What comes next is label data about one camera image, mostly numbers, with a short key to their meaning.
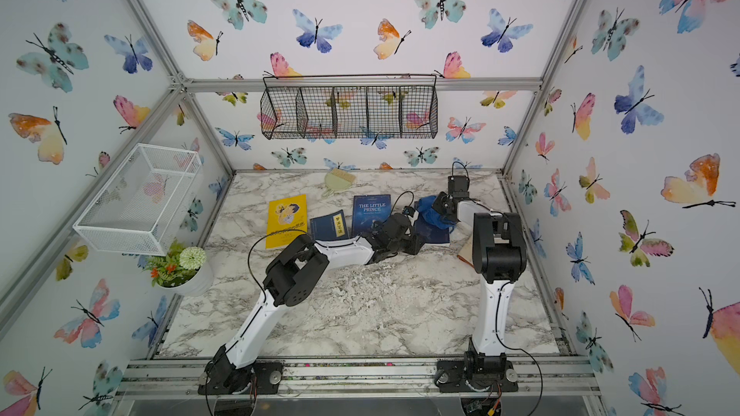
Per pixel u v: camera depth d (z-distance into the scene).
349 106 0.98
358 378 0.76
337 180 1.18
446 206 0.82
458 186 0.86
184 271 0.79
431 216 1.01
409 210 0.90
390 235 0.80
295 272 0.58
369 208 1.08
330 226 1.02
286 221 1.03
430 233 1.01
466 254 0.96
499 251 0.58
